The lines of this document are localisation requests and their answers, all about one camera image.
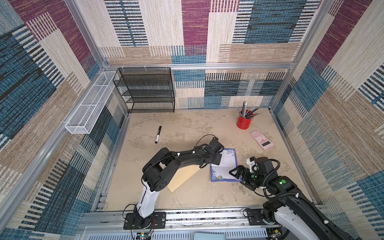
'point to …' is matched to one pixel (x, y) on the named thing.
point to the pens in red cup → (246, 112)
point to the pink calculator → (265, 142)
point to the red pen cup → (243, 123)
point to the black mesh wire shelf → (146, 89)
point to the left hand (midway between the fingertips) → (217, 158)
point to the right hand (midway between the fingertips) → (235, 179)
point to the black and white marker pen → (158, 134)
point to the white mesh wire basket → (88, 111)
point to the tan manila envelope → (181, 175)
